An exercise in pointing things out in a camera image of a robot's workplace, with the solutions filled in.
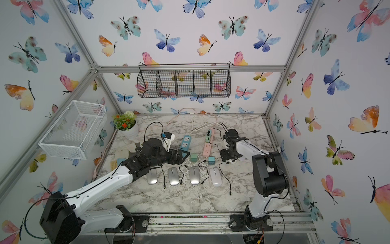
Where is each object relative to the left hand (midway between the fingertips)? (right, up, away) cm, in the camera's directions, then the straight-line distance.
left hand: (185, 152), depth 76 cm
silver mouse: (+4, -15, +12) cm, 20 cm away
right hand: (+26, -4, +19) cm, 32 cm away
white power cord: (+10, +14, +37) cm, 41 cm away
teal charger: (+15, -8, +18) cm, 24 cm away
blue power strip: (-2, +3, +25) cm, 25 cm away
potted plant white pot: (-39, +15, +20) cm, 46 cm away
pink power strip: (+12, 0, +22) cm, 25 cm away
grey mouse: (-8, -16, +11) cm, 21 cm away
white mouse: (+16, -16, +11) cm, 25 cm away
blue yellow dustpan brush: (-45, -9, +18) cm, 49 cm away
